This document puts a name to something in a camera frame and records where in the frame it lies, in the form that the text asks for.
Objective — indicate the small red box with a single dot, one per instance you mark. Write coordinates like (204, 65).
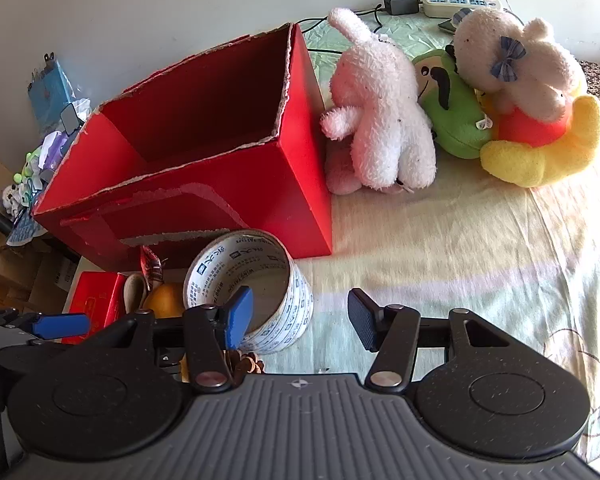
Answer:
(97, 300)

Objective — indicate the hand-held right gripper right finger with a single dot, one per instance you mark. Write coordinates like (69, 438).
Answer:
(362, 322)

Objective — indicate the green plush toy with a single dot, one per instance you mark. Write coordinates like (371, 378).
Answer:
(455, 110)

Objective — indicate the brown pine cone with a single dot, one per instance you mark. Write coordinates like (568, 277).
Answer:
(245, 364)

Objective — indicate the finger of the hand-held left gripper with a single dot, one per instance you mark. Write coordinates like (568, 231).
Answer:
(60, 325)

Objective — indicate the blue paper bag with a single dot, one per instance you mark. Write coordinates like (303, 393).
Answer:
(50, 87)

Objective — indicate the dark phone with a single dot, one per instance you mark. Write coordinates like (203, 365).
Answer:
(447, 26)

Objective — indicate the small black mirror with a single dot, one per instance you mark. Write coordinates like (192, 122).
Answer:
(70, 117)

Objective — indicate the pile of small toys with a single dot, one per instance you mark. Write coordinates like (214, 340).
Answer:
(30, 170)

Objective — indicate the white power strip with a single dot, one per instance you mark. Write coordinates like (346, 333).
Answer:
(445, 6)

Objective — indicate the red snack wrapper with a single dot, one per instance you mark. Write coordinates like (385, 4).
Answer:
(150, 265)

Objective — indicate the pale green yellow bed sheet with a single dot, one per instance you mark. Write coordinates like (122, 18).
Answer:
(455, 260)

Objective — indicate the printed packing tape roll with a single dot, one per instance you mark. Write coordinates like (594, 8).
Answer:
(295, 305)

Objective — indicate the large red cardboard box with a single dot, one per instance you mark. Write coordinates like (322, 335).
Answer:
(290, 185)

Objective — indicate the black power adapter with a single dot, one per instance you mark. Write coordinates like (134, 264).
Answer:
(402, 3)

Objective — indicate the blue white patterned cloth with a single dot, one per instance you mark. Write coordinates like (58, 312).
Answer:
(25, 230)

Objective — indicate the brown cardboard boxes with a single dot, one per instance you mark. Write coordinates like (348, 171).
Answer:
(25, 275)

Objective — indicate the white plush with blue bow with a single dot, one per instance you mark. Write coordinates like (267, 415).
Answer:
(530, 70)

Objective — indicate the yellow plush with red shirt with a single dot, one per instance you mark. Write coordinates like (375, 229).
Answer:
(530, 165)

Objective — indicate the pink plush rabbit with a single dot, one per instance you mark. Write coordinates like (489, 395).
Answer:
(385, 110)

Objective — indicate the orange fruit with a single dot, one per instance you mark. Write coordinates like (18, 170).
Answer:
(165, 300)

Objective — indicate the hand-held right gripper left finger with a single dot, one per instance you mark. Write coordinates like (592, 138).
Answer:
(240, 317)

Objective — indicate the brown wooden scoop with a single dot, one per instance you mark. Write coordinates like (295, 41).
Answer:
(134, 292)

